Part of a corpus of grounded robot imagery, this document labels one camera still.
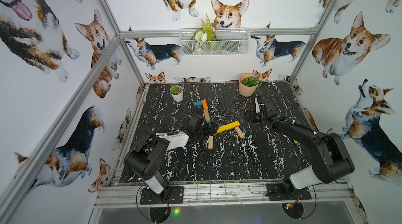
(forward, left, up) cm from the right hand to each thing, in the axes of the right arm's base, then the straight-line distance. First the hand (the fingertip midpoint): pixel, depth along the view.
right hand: (249, 112), depth 92 cm
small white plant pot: (+19, +45, -2) cm, 49 cm away
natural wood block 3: (-8, +5, -10) cm, 14 cm away
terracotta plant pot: (+23, -2, 0) cm, 23 cm away
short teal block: (+15, +31, -10) cm, 36 cm away
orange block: (+12, +27, -9) cm, 30 cm away
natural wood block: (+3, +25, -9) cm, 26 cm away
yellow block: (-3, +11, -10) cm, 16 cm away
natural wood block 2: (-14, +23, -9) cm, 28 cm away
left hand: (-7, +20, -5) cm, 21 cm away
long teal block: (0, +24, -11) cm, 26 cm away
